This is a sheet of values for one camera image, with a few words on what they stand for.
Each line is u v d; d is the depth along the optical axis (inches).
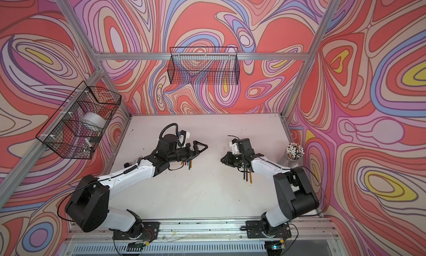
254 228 28.9
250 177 35.5
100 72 36.0
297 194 17.5
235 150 32.6
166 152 25.5
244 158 27.7
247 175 35.6
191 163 37.0
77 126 30.8
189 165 37.4
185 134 29.0
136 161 37.7
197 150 28.3
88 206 16.6
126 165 35.7
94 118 29.5
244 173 35.8
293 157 31.0
